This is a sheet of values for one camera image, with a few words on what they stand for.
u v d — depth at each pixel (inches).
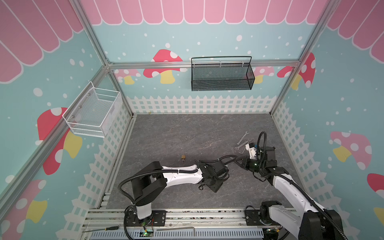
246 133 42.9
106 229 28.0
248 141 40.7
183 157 38.0
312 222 15.8
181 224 29.0
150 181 20.3
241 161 30.4
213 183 28.7
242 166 29.2
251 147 30.9
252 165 28.7
